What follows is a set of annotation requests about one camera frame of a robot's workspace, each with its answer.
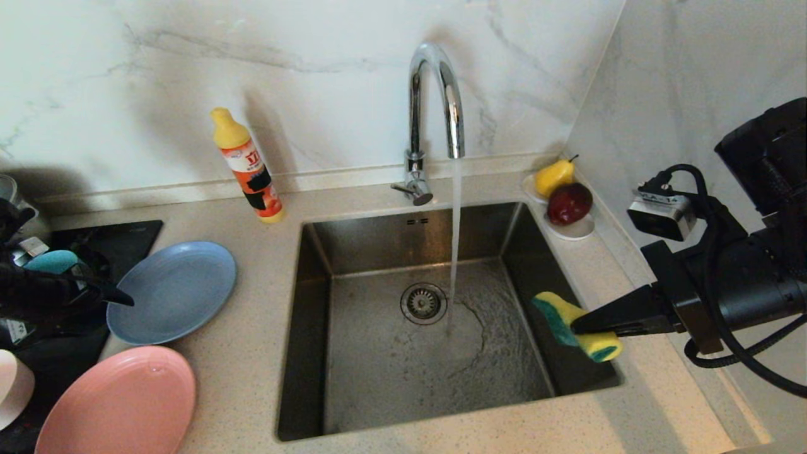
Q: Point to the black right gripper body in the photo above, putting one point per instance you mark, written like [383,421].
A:
[750,284]

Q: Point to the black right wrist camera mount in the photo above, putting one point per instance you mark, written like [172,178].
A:
[775,157]

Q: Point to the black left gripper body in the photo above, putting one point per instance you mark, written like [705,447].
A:
[44,302]

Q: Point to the orange yellow dish soap bottle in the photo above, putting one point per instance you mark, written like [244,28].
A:
[247,167]

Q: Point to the dark red apple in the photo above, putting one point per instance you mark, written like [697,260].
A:
[570,203]

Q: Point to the round metal drain strainer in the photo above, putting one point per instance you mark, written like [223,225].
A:
[423,304]

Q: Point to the teal bowl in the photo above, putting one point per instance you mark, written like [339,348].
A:
[53,260]

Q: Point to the large pink plate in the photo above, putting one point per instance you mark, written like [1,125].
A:
[126,403]

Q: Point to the small white fruit dish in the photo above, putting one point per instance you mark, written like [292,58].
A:
[577,231]

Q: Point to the small light pink plate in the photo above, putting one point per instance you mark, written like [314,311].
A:
[12,388]

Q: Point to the chrome gooseneck faucet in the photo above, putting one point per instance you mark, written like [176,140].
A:
[449,107]

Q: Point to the stainless steel sink basin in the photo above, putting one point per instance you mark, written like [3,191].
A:
[391,378]

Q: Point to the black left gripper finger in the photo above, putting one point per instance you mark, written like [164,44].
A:
[110,296]

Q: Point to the yellow pear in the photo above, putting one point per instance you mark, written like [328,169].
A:
[552,178]

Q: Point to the blue plate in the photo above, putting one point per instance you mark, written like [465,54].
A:
[176,290]

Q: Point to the yellow sponge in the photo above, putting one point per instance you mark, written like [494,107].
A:
[558,312]

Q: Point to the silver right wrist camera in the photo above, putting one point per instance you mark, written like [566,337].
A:
[662,217]

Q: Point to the black induction cooktop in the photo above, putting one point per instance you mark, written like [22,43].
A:
[126,239]

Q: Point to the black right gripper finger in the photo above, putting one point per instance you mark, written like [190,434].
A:
[630,315]

